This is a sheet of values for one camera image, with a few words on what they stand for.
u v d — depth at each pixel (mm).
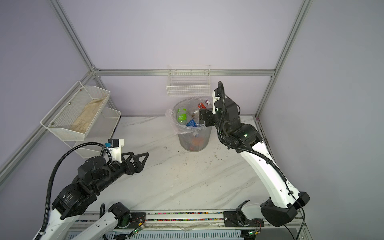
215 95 536
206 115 549
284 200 375
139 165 552
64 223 392
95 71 913
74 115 770
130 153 649
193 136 844
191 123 879
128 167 529
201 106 868
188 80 1043
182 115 863
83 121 765
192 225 731
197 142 927
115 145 521
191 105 930
